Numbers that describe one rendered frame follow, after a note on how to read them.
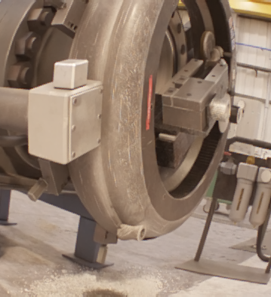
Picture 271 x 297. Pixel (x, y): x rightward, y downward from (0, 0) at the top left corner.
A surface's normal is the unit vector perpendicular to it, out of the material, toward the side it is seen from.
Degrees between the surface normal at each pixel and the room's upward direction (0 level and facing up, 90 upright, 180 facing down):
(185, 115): 128
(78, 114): 90
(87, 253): 90
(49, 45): 83
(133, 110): 96
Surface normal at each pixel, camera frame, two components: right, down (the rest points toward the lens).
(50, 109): -0.44, 0.28
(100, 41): -0.39, -0.04
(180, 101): -0.44, 0.52
